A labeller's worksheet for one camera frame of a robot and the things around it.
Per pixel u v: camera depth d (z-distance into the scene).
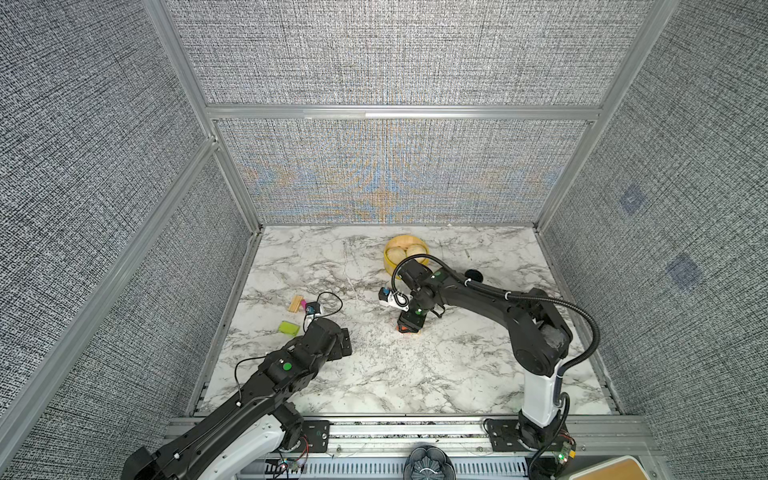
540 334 0.52
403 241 1.10
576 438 0.75
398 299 0.80
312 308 0.71
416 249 1.04
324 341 0.59
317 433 0.73
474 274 0.97
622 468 0.65
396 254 1.03
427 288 0.67
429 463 0.69
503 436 0.73
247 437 0.58
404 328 0.84
